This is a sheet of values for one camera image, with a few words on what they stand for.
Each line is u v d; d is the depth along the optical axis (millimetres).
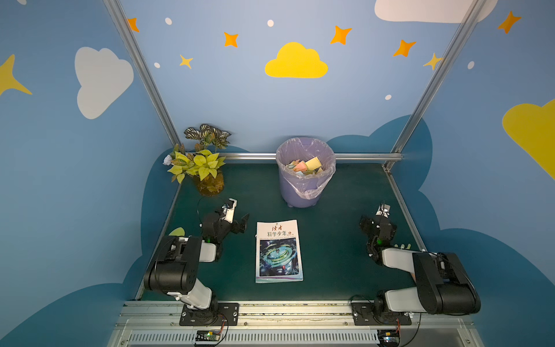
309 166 1015
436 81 865
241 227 861
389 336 720
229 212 808
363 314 747
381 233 708
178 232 952
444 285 447
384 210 793
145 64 824
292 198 976
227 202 813
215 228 743
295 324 733
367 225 848
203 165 880
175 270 453
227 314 754
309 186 831
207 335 717
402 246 883
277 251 885
